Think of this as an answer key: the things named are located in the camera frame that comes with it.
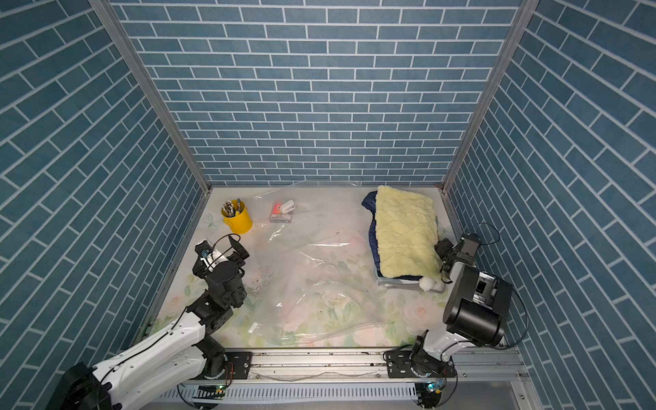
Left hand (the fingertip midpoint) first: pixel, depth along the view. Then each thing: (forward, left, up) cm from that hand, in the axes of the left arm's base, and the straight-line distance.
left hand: (226, 244), depth 77 cm
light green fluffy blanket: (+7, -58, -3) cm, 58 cm away
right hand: (+9, -75, -14) cm, 77 cm away
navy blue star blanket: (+24, -47, -5) cm, 53 cm away
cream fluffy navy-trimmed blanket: (-9, -62, -8) cm, 63 cm away
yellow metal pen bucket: (+19, +4, -14) cm, 24 cm away
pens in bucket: (+18, +6, -4) cm, 19 cm away
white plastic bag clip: (+29, -13, -16) cm, 36 cm away
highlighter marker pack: (+26, -8, -19) cm, 33 cm away
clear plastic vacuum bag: (+1, -25, -22) cm, 34 cm away
